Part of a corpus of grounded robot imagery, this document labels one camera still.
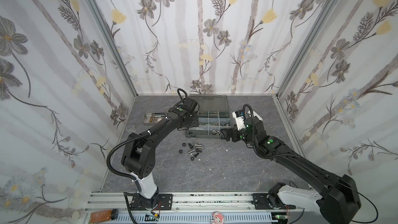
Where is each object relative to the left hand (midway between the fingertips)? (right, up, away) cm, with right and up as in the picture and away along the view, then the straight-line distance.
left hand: (194, 122), depth 90 cm
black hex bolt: (-2, -16, +3) cm, 16 cm away
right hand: (+19, -2, -12) cm, 22 cm away
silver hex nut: (+13, -7, +9) cm, 17 cm away
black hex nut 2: (-8, -18, +1) cm, 20 cm away
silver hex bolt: (+2, -15, +3) cm, 16 cm away
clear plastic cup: (-40, -5, +5) cm, 41 cm away
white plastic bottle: (+41, +4, +16) cm, 45 cm away
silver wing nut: (+19, -3, +12) cm, 22 cm away
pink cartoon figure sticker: (+12, -41, -22) cm, 48 cm away
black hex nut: (-7, -14, +5) cm, 17 cm away
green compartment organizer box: (+13, +3, +18) cm, 22 cm away
